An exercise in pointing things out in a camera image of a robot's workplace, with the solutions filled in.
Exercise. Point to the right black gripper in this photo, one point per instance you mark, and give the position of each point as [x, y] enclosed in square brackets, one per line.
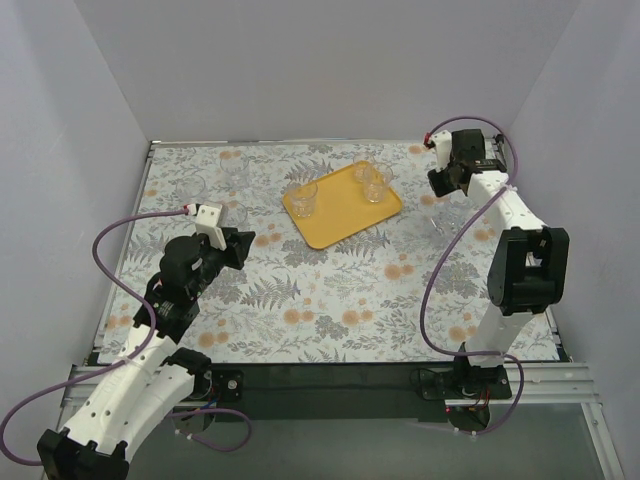
[451, 179]

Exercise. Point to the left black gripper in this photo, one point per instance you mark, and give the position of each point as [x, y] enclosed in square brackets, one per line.
[232, 247]

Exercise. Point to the small clear glass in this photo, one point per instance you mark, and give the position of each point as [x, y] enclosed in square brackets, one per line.
[361, 161]

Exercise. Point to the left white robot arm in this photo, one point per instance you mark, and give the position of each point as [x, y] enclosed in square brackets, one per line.
[153, 373]

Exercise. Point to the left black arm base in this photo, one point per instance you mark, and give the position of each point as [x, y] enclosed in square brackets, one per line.
[220, 387]

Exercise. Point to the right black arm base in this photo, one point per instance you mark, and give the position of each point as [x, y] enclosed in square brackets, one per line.
[464, 398]

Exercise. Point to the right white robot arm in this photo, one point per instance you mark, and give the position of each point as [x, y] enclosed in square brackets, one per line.
[526, 275]

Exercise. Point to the yellow plastic tray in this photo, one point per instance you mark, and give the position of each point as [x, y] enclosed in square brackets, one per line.
[341, 209]

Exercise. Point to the clear glass left edge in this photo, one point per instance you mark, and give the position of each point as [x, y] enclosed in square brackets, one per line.
[191, 189]

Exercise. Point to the floral patterned table mat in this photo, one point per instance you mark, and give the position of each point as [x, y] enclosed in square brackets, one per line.
[398, 291]

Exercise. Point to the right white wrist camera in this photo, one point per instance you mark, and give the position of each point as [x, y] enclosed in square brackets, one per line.
[441, 144]

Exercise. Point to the aluminium frame rail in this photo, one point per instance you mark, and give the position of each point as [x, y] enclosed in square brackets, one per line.
[544, 383]

